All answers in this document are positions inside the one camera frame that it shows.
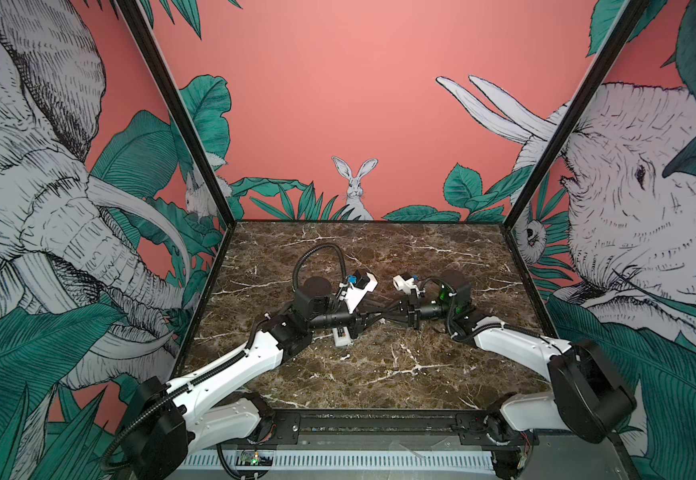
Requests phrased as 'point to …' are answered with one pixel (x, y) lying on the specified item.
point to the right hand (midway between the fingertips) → (381, 317)
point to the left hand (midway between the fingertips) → (385, 307)
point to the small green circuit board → (254, 457)
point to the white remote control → (344, 340)
